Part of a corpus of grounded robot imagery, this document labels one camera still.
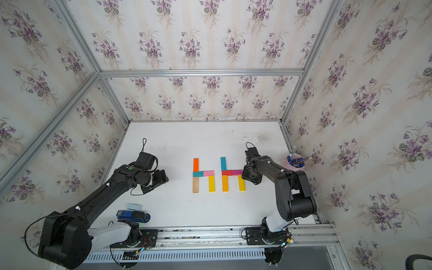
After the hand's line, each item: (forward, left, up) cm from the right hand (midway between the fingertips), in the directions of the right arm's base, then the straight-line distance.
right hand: (251, 178), depth 92 cm
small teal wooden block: (+2, +30, +1) cm, 30 cm away
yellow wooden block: (-4, +22, 0) cm, 22 cm away
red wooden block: (+3, +13, +1) cm, 14 cm away
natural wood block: (-4, +31, 0) cm, 31 cm away
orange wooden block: (+7, +32, +1) cm, 32 cm away
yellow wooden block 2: (-3, +6, 0) cm, 7 cm away
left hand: (-7, +45, +8) cm, 46 cm away
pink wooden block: (+2, +23, +2) cm, 23 cm away
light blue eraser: (-17, +60, +2) cm, 63 cm away
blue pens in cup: (+5, -24, +9) cm, 26 cm away
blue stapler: (-21, +58, +3) cm, 62 cm away
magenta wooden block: (+3, +7, +1) cm, 8 cm away
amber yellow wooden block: (-3, +15, 0) cm, 15 cm away
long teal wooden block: (+9, +15, +1) cm, 18 cm away
